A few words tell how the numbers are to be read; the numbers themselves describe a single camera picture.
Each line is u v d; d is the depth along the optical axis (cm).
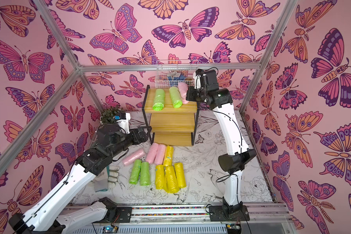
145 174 85
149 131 65
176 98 75
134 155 91
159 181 81
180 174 84
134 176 83
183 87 80
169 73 95
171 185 81
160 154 92
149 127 66
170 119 91
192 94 65
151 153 95
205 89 54
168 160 90
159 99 73
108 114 92
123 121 60
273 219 74
